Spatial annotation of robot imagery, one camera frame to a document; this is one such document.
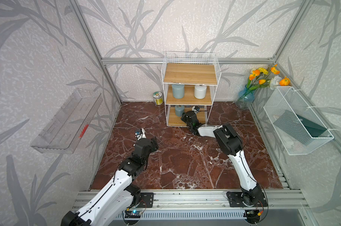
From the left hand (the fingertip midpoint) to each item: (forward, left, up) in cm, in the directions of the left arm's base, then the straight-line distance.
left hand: (152, 138), depth 81 cm
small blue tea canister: (+29, -16, -7) cm, 33 cm away
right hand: (+29, -18, -10) cm, 35 cm away
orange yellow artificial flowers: (+44, -75, +12) cm, 88 cm away
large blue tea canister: (+25, -15, +15) cm, 33 cm away
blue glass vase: (+38, -68, -3) cm, 78 cm away
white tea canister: (+23, -28, +17) cm, 40 cm away
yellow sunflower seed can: (+41, +2, -7) cm, 42 cm away
